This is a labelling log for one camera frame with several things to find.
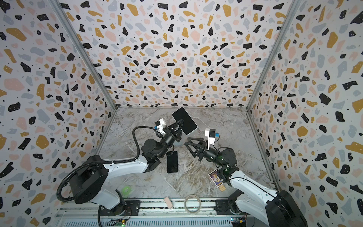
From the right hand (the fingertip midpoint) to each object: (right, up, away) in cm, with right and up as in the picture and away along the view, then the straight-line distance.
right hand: (188, 144), depth 65 cm
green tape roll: (-35, -29, +15) cm, 48 cm away
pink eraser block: (-11, -32, +10) cm, 35 cm away
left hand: (-2, +10, +1) cm, 11 cm away
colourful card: (+16, -23, +19) cm, 34 cm away
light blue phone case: (-4, 0, +1) cm, 4 cm away
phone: (0, +9, +3) cm, 9 cm away
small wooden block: (+19, -27, +15) cm, 37 cm away
